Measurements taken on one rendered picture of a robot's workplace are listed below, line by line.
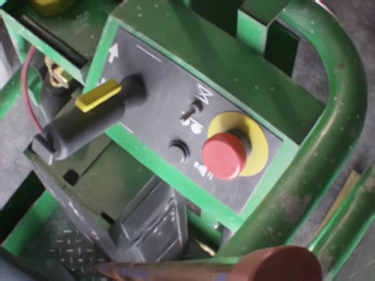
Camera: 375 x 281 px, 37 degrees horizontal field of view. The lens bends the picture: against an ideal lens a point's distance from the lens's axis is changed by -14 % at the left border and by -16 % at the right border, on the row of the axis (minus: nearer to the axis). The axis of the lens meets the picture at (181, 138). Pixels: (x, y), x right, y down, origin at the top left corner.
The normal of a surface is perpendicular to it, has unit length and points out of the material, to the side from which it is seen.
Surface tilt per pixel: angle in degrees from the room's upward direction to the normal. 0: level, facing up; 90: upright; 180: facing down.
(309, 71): 0
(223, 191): 58
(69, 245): 0
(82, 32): 0
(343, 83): 27
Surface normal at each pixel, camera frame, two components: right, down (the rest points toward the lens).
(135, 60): -0.55, 0.41
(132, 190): -0.03, -0.38
